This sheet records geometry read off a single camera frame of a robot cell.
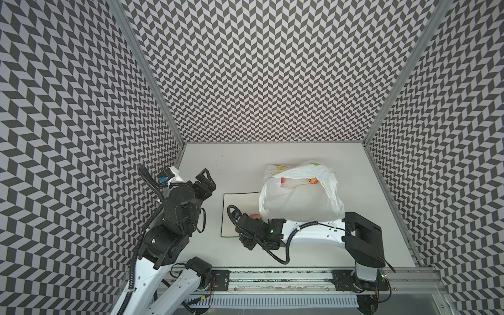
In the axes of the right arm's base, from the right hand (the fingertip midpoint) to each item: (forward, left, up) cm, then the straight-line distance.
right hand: (246, 236), depth 80 cm
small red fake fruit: (+26, -17, +2) cm, 31 cm away
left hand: (+10, +13, +29) cm, 33 cm away
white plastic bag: (+21, -28, -1) cm, 35 cm away
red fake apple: (+16, -28, +16) cm, 36 cm away
